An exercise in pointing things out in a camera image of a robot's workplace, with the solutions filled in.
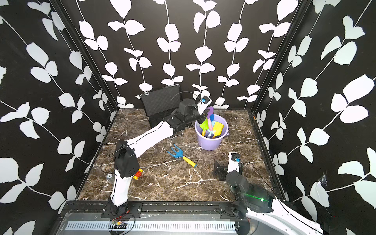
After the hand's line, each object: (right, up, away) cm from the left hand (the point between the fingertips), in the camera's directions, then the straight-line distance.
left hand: (209, 105), depth 79 cm
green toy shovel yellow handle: (-1, -12, +18) cm, 22 cm away
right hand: (+5, -28, -7) cm, 29 cm away
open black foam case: (-34, +4, +29) cm, 45 cm away
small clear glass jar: (-54, -39, -1) cm, 67 cm away
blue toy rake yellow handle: (-18, -31, +16) cm, 39 cm away
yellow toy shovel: (+7, -13, +14) cm, 21 cm away
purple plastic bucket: (+4, -24, +16) cm, 29 cm away
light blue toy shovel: (+4, -16, +18) cm, 24 cm away
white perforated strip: (-30, -60, -9) cm, 68 cm away
